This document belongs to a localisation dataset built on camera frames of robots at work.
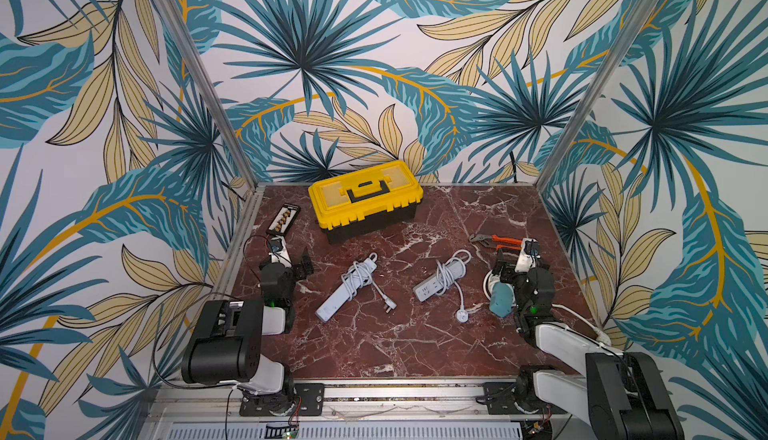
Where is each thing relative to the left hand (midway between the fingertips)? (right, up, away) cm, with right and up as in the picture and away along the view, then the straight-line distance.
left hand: (291, 253), depth 91 cm
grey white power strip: (+45, -8, -2) cm, 46 cm away
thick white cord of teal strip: (+88, -21, -9) cm, 91 cm away
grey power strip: (+15, -12, -5) cm, 20 cm away
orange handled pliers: (+63, +3, +12) cm, 64 cm away
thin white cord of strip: (+54, -2, +3) cm, 54 cm away
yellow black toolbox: (+22, +16, +1) cm, 28 cm away
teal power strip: (+61, -12, -7) cm, 63 cm away
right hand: (+67, +1, -5) cm, 68 cm away
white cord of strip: (+21, -7, -3) cm, 23 cm away
